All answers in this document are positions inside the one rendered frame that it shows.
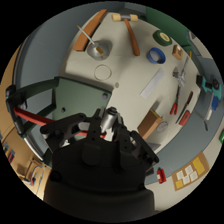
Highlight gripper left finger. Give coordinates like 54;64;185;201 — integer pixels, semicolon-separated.
39;107;107;166

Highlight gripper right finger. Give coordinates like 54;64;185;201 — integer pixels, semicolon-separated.
112;112;160;173

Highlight silver cylindrical knob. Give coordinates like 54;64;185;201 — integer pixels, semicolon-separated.
100;107;119;133

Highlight green notcher body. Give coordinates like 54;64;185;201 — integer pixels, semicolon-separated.
5;76;113;166

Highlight red fence bar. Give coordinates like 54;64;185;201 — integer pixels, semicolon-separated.
13;106;107;139

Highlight aluminium blank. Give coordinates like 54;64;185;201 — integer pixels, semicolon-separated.
140;68;166;100

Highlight grey metal wedge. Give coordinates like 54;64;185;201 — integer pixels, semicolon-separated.
145;142;162;152

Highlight large brown cardboard box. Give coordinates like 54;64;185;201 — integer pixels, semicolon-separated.
137;108;164;140

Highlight silver toothed disc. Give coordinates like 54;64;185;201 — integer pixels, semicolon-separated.
156;121;169;133

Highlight silver lever with black grip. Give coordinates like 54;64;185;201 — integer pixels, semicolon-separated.
13;116;45;162

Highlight red block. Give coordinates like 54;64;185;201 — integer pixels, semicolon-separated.
178;110;192;126

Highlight black round knob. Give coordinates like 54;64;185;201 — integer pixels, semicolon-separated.
5;84;17;99

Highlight cork notice board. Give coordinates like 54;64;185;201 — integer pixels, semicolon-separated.
170;151;210;192

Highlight blue round bowl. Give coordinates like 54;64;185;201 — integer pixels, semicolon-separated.
146;47;167;65

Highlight orange wooden bench brush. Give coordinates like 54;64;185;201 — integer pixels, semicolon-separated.
73;9;108;52

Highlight teal and blue machine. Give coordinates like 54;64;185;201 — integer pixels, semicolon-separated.
196;74;222;132

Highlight small brown cardboard box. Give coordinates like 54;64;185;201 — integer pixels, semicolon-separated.
172;44;184;61

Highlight green round tin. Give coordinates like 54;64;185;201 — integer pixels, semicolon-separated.
152;30;173;47

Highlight green cabinet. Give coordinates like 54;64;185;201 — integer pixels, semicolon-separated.
140;7;203;56

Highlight red wall box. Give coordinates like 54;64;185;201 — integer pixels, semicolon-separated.
156;167;167;184

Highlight blue cable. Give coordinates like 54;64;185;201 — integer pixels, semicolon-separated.
30;164;45;196

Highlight red handled snips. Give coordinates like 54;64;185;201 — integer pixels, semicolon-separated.
169;85;182;116

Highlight dark file brown handle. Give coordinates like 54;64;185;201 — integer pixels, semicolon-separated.
175;91;194;125

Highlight cream head orange handle mallet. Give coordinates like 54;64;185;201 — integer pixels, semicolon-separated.
111;13;141;56

